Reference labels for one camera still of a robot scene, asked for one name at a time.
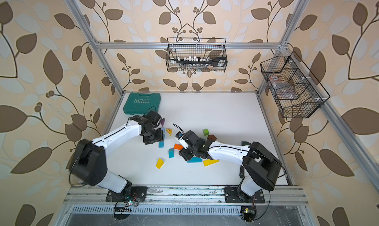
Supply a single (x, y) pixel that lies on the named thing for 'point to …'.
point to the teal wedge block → (171, 153)
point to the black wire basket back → (196, 55)
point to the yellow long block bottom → (208, 162)
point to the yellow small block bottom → (160, 163)
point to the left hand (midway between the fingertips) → (160, 140)
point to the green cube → (206, 131)
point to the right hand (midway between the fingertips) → (184, 148)
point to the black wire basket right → (295, 95)
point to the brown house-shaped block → (211, 136)
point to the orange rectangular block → (178, 146)
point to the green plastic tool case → (140, 103)
